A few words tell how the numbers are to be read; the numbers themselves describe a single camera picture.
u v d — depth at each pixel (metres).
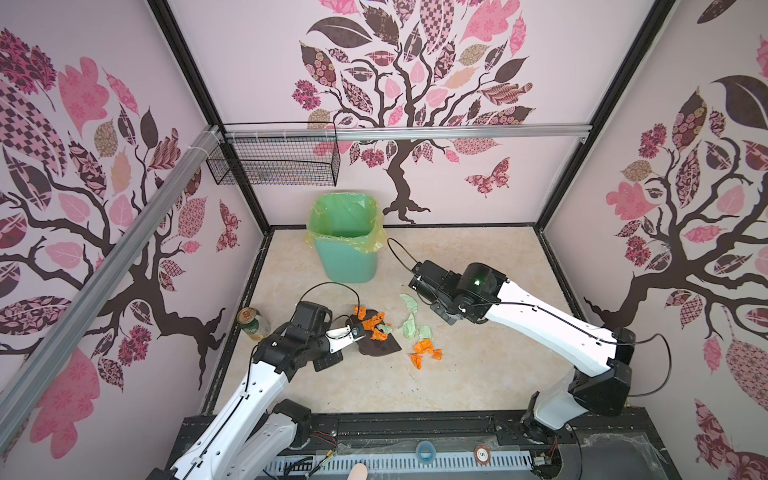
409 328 0.90
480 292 0.46
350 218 1.01
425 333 0.90
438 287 0.52
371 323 0.88
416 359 0.85
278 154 0.95
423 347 0.88
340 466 0.70
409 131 0.95
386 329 0.90
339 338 0.66
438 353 0.87
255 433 0.57
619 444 0.72
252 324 0.84
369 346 0.85
